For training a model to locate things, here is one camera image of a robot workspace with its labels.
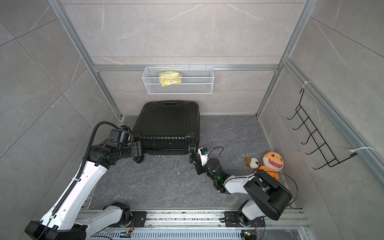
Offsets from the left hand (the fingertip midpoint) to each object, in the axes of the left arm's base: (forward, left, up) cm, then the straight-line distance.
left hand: (134, 146), depth 74 cm
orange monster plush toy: (-4, -77, -16) cm, 78 cm away
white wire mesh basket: (+48, -33, +6) cm, 58 cm away
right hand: (0, -31, -15) cm, 35 cm away
